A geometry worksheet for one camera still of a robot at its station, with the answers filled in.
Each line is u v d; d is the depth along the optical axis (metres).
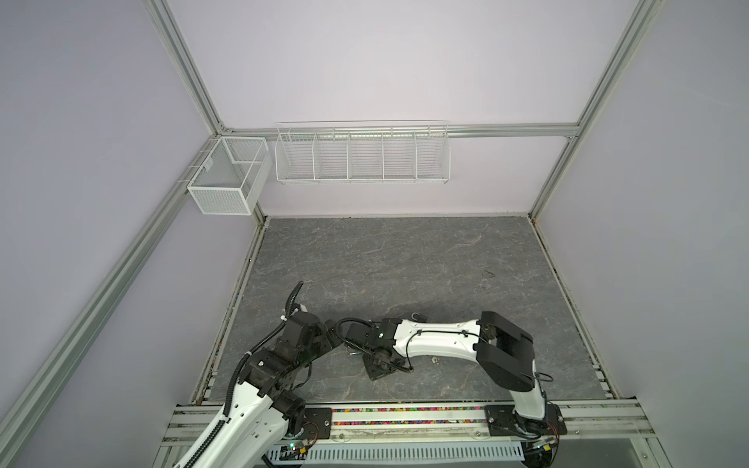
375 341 0.61
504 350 0.50
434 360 0.84
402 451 0.71
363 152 0.99
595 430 0.74
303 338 0.57
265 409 0.50
